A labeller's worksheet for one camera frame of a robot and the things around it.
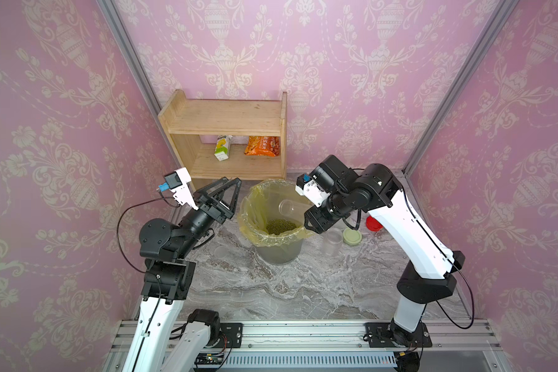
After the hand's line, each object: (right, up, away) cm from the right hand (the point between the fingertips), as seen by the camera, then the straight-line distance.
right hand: (314, 221), depth 65 cm
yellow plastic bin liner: (-14, +5, +19) cm, 24 cm away
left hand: (-19, +10, -12) cm, 25 cm away
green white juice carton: (-34, +26, +29) cm, 52 cm away
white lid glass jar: (-7, +3, +9) cm, 11 cm away
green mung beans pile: (-11, -6, +30) cm, 33 cm away
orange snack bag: (-17, +27, +30) cm, 45 cm away
